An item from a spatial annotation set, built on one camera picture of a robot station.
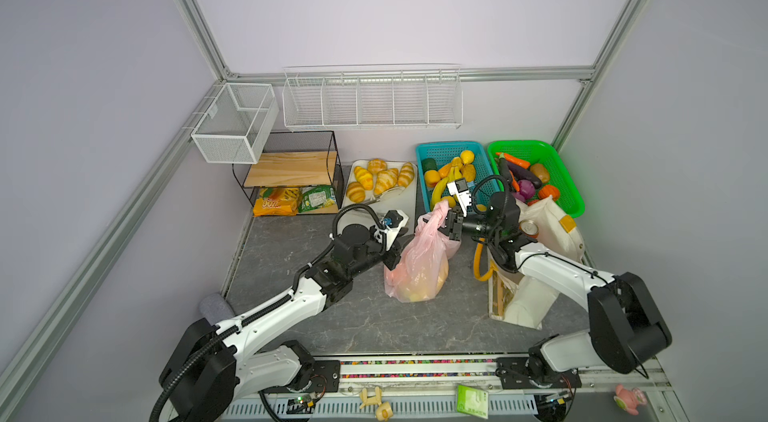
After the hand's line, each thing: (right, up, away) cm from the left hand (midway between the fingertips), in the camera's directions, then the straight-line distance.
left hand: (409, 235), depth 75 cm
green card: (+14, -38, -6) cm, 41 cm away
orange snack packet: (-45, +8, +26) cm, 52 cm away
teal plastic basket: (+17, +12, -6) cm, 21 cm away
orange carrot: (+43, +24, +41) cm, 64 cm away
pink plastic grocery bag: (+3, -9, +2) cm, 10 cm away
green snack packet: (-32, +9, +28) cm, 43 cm away
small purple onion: (+43, +12, +30) cm, 54 cm away
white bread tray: (-3, +9, +33) cm, 34 cm away
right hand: (+4, +4, 0) cm, 5 cm away
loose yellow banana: (+19, +18, +37) cm, 45 cm away
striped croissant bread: (-16, +16, +38) cm, 44 cm away
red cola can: (+37, 0, +14) cm, 39 cm away
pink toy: (+51, -37, -7) cm, 63 cm away
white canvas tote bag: (+31, -18, +4) cm, 36 cm away
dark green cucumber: (+38, +20, +36) cm, 56 cm away
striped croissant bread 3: (+1, +18, +39) cm, 43 cm away
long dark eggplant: (+47, +18, +39) cm, 64 cm away
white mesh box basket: (-54, +32, +19) cm, 66 cm away
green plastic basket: (+53, +27, +42) cm, 73 cm away
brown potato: (+52, +19, +37) cm, 66 cm away
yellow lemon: (+24, +25, +39) cm, 52 cm away
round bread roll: (-11, +22, +40) cm, 47 cm away
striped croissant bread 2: (-7, +16, +36) cm, 40 cm away
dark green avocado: (+10, +22, +40) cm, 47 cm away
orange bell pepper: (+51, +12, +29) cm, 60 cm away
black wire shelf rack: (-36, +17, +22) cm, 45 cm away
